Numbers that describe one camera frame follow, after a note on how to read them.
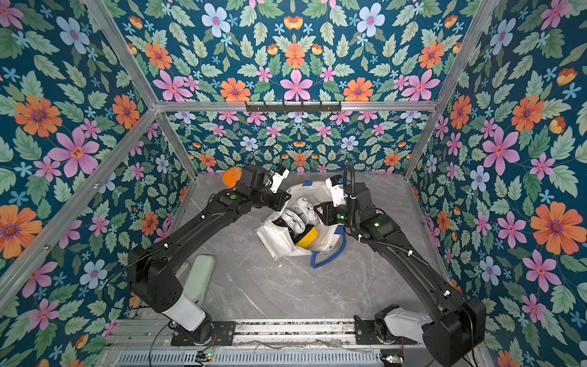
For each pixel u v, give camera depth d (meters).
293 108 0.91
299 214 0.91
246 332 0.75
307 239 0.88
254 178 0.62
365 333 0.73
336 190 0.66
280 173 0.71
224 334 0.73
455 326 0.37
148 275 0.43
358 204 0.54
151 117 0.91
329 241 0.81
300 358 0.77
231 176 1.09
